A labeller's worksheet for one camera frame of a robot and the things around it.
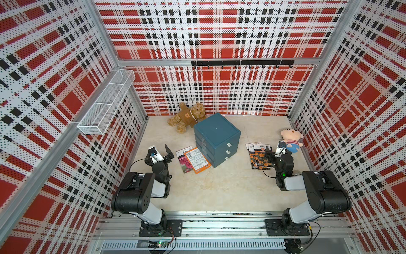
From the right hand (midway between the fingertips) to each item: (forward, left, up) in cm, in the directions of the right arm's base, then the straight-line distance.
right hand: (276, 146), depth 92 cm
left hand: (-3, +67, +4) cm, 67 cm away
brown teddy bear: (+28, +54, -2) cm, 61 cm away
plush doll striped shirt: (+9, -13, -3) cm, 17 cm away
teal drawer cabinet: (-3, +35, +12) cm, 38 cm away
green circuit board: (-47, +61, -7) cm, 77 cm away
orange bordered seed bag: (-5, +47, -8) cm, 48 cm away
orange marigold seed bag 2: (+3, +7, -8) cm, 12 cm away
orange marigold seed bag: (+6, +13, -10) cm, 17 cm away
